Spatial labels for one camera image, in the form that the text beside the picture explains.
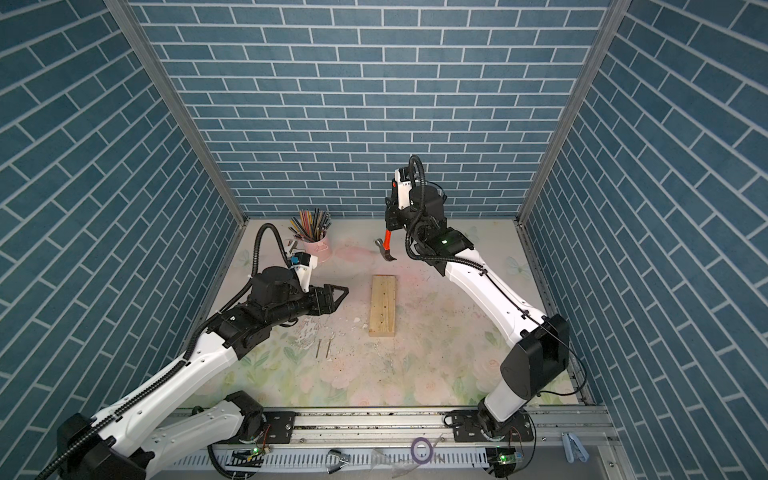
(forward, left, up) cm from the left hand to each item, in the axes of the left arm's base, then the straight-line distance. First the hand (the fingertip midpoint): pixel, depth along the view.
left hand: (346, 293), depth 74 cm
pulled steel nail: (-5, +7, -22) cm, 24 cm away
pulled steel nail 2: (-5, +10, -22) cm, 25 cm away
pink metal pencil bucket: (+26, +13, -14) cm, 32 cm away
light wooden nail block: (+1, -9, -18) cm, 20 cm away
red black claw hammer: (+16, -9, 0) cm, 18 cm away
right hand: (+19, -12, +15) cm, 27 cm away
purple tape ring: (-30, -21, -21) cm, 43 cm away
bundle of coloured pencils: (+32, +17, -9) cm, 38 cm away
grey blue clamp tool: (-30, -55, -19) cm, 66 cm away
